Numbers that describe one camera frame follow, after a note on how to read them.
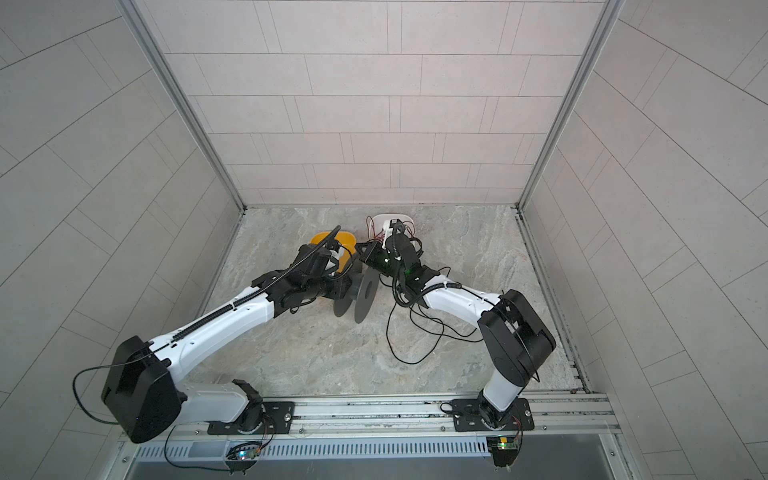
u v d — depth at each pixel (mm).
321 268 631
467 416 708
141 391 384
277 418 711
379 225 1063
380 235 1075
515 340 443
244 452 642
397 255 618
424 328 864
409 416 723
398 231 753
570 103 867
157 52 771
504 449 679
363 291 814
